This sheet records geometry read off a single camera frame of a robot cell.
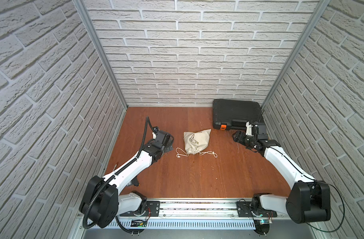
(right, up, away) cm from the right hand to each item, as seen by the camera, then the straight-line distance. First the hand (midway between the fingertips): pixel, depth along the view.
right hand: (239, 137), depth 87 cm
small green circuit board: (-55, -41, -16) cm, 71 cm away
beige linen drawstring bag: (-26, -4, +5) cm, 27 cm away
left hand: (-45, -3, -1) cm, 45 cm away
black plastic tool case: (+1, +15, +22) cm, 26 cm away
